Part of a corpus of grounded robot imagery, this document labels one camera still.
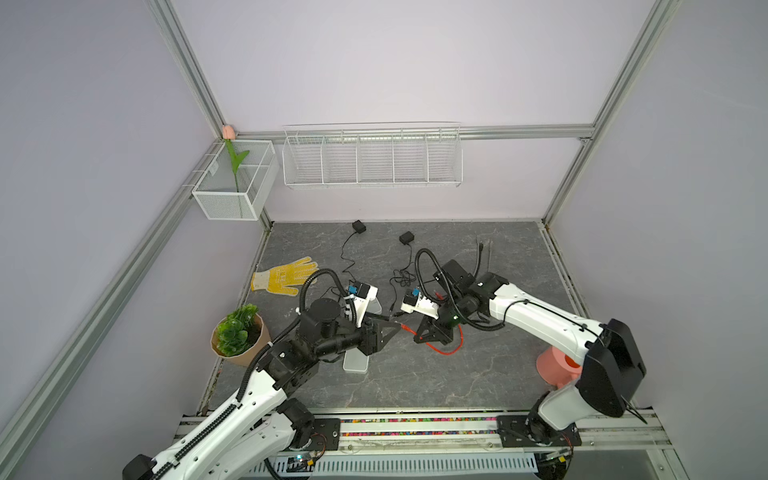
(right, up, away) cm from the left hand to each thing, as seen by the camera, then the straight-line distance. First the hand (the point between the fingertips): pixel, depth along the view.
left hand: (393, 329), depth 68 cm
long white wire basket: (-7, +50, +30) cm, 58 cm away
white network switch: (-11, -13, +17) cm, 24 cm away
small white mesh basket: (-48, +34, +11) cm, 60 cm away
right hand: (+7, -5, +8) cm, 12 cm away
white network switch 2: (-7, 0, +27) cm, 28 cm away
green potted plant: (-39, -4, +7) cm, 40 cm away
